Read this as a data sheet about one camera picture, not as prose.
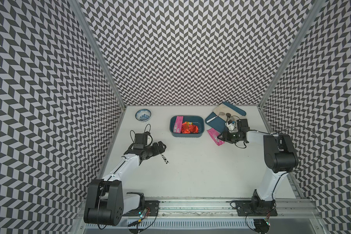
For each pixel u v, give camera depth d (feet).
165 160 2.92
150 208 2.35
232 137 2.84
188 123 3.38
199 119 3.46
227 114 3.68
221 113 3.68
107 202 1.32
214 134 3.25
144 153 2.11
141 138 2.25
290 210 2.47
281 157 1.68
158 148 2.57
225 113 3.67
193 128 3.31
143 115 3.65
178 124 3.31
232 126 3.04
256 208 2.18
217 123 3.51
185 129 3.26
